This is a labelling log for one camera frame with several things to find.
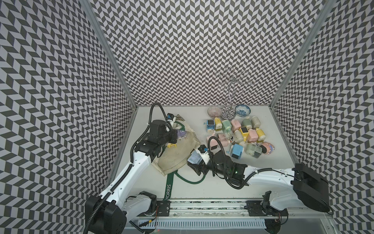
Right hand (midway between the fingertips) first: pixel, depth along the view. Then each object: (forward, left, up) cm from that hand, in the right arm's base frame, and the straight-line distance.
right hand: (195, 159), depth 77 cm
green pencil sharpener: (+30, -36, -7) cm, 47 cm away
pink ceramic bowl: (+43, -15, -10) cm, 47 cm away
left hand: (+13, +11, +7) cm, 18 cm away
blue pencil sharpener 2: (+9, -25, -8) cm, 28 cm away
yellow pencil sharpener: (+18, -43, -6) cm, 47 cm away
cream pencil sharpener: (+29, -42, -6) cm, 51 cm away
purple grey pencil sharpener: (+22, +9, -9) cm, 25 cm away
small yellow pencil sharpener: (+14, +16, -10) cm, 23 cm away
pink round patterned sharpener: (+10, -44, -8) cm, 46 cm away
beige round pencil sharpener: (+18, -28, -6) cm, 34 cm away
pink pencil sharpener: (+27, -28, -6) cm, 39 cm away
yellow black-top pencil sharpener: (+21, -32, -5) cm, 39 cm away
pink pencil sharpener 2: (+19, -38, -7) cm, 43 cm away
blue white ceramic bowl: (+44, -37, -10) cm, 58 cm away
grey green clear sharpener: (+9, -36, -8) cm, 38 cm away
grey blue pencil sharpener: (-2, 0, +5) cm, 5 cm away
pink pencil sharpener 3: (+15, -20, -9) cm, 26 cm away
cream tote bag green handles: (+7, +14, -13) cm, 20 cm away
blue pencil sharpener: (+28, -11, -7) cm, 31 cm away
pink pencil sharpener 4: (+14, -12, -7) cm, 19 cm away
